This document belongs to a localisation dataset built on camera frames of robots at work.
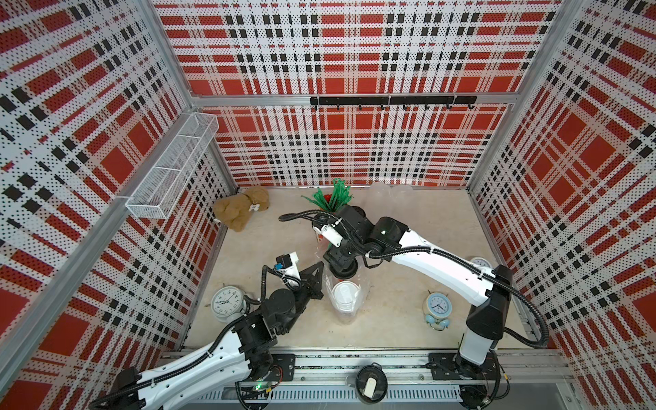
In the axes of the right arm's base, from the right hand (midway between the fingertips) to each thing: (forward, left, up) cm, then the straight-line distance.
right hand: (341, 246), depth 74 cm
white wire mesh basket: (+24, +67, -1) cm, 71 cm away
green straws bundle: (+27, +1, -7) cm, 28 cm away
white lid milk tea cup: (-13, -1, -5) cm, 14 cm away
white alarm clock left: (-10, +38, -18) cm, 43 cm away
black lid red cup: (-6, -2, -5) cm, 8 cm away
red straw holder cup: (+28, +6, -9) cm, 30 cm away
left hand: (-4, +4, -2) cm, 6 cm away
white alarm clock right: (+5, -51, -20) cm, 55 cm away
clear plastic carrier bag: (-7, -6, -7) cm, 11 cm away
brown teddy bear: (+24, +43, -12) cm, 50 cm away
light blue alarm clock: (-12, -31, -19) cm, 38 cm away
